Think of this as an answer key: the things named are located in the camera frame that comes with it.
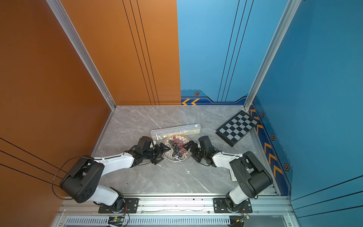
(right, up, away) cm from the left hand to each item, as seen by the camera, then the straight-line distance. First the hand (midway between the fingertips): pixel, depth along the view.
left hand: (169, 150), depth 88 cm
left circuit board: (-25, -32, -17) cm, 44 cm away
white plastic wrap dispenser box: (-3, +11, +8) cm, 14 cm away
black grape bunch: (+4, -2, -1) cm, 5 cm away
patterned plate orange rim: (-1, -3, +2) cm, 4 cm away
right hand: (+10, 0, +1) cm, 11 cm away
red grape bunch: (+6, +4, +4) cm, 9 cm away
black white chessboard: (+44, +12, +12) cm, 47 cm away
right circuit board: (+36, -31, -19) cm, 51 cm away
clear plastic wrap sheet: (+12, +8, +8) cm, 17 cm away
